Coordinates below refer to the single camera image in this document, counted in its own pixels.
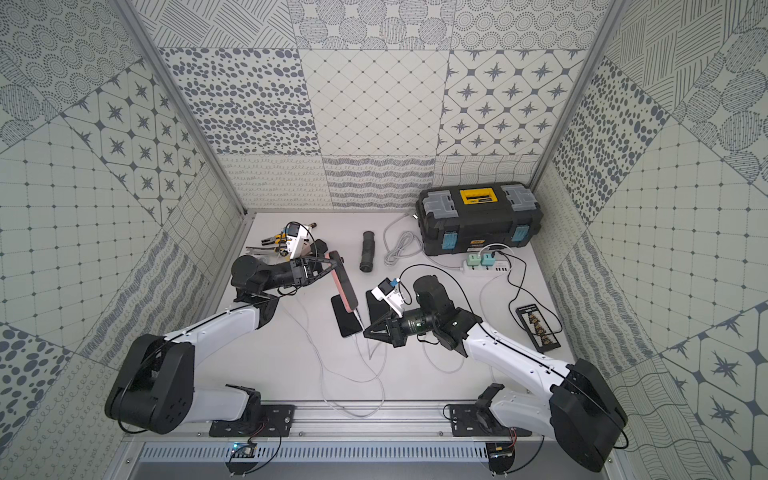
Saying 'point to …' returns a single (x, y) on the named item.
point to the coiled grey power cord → (408, 245)
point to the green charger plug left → (473, 260)
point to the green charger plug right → (487, 260)
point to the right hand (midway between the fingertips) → (368, 336)
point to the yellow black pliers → (281, 238)
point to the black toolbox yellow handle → (477, 217)
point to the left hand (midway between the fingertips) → (332, 257)
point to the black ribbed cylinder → (368, 251)
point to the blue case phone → (346, 321)
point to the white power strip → (500, 268)
